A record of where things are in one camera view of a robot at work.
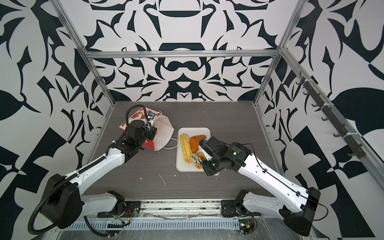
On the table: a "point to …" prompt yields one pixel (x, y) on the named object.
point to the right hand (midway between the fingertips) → (205, 168)
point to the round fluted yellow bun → (202, 157)
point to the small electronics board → (246, 226)
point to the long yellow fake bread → (186, 148)
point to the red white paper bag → (164, 127)
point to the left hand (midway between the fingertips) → (151, 120)
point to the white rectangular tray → (182, 165)
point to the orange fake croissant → (194, 142)
